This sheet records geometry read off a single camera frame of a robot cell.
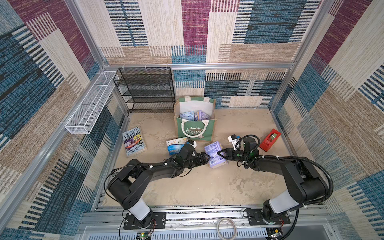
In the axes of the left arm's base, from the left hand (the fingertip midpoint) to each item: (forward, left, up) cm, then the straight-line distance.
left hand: (207, 158), depth 87 cm
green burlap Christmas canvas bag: (+16, +7, +5) cm, 19 cm away
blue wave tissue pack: (+7, +20, +2) cm, 21 cm away
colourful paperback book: (+16, +47, -4) cm, 50 cm away
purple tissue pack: (+26, +2, +9) cm, 27 cm away
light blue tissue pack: (+29, +11, +6) cm, 32 cm away
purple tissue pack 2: (-2, -5, +1) cm, 5 cm away
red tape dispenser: (+13, -41, -1) cm, 43 cm away
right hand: (+3, -8, -1) cm, 8 cm away
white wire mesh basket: (+8, +59, +27) cm, 66 cm away
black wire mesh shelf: (+49, +41, +13) cm, 65 cm away
